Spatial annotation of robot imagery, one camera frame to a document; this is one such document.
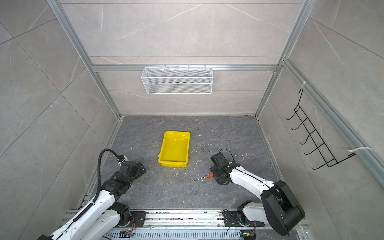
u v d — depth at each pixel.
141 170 0.77
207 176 0.88
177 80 1.01
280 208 0.41
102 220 0.57
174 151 0.98
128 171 0.64
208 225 0.73
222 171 0.64
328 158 0.61
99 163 0.58
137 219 0.73
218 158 0.69
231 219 0.73
